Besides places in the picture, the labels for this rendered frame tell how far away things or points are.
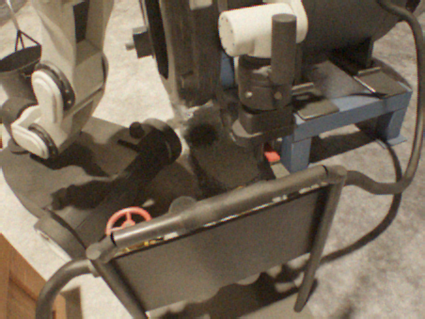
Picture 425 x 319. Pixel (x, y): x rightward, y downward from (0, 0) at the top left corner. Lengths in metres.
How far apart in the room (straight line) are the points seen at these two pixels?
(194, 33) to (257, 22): 0.36
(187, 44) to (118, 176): 0.47
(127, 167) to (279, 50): 0.74
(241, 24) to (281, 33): 0.06
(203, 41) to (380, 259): 0.82
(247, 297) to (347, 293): 0.29
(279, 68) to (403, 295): 0.79
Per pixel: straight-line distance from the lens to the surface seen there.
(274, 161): 0.59
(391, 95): 1.31
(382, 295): 1.03
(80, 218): 0.99
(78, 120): 1.12
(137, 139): 1.13
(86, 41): 0.85
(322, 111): 1.12
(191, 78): 0.88
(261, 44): 0.47
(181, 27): 0.81
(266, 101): 0.51
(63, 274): 0.57
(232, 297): 0.95
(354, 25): 1.21
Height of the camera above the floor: 0.88
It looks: 43 degrees down
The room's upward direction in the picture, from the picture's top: 7 degrees counter-clockwise
